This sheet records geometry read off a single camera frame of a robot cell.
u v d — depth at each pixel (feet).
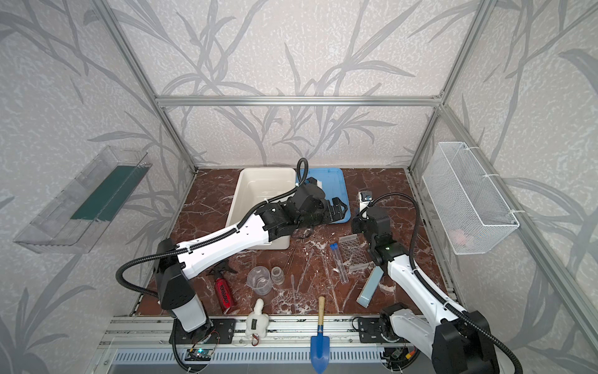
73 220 2.09
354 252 2.97
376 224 1.96
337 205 2.14
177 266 1.40
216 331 2.37
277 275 2.58
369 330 2.42
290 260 2.90
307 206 1.82
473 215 1.99
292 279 2.77
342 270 2.84
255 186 3.46
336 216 2.14
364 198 2.32
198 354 2.33
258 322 2.37
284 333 2.47
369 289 2.58
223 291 2.58
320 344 2.33
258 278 2.77
